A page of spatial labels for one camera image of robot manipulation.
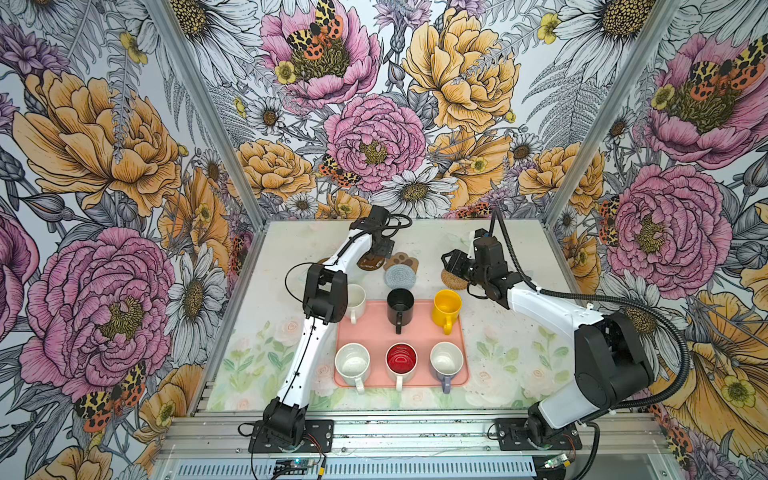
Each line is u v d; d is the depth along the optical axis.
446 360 0.86
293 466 0.71
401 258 1.10
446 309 0.97
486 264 0.70
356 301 0.88
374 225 0.91
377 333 0.92
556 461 0.72
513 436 0.74
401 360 0.85
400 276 1.04
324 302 0.70
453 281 1.04
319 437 0.74
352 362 0.85
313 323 0.69
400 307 0.92
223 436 0.76
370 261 1.09
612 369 0.45
